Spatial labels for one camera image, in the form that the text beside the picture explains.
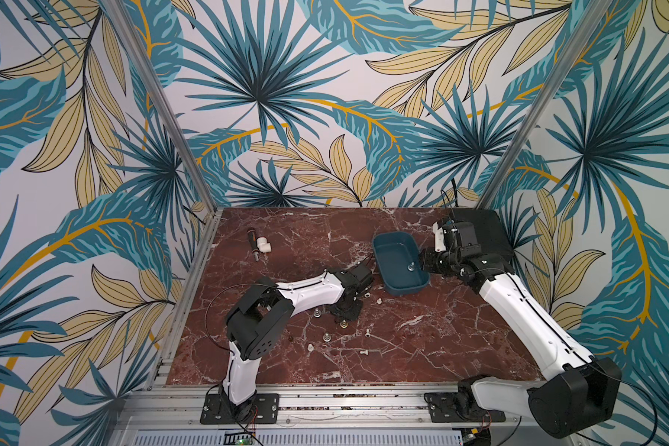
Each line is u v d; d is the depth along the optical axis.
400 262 1.04
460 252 0.59
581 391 0.39
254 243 1.05
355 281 0.73
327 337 0.85
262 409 0.73
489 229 1.03
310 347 0.83
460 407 0.68
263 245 1.03
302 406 0.75
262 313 0.53
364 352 0.83
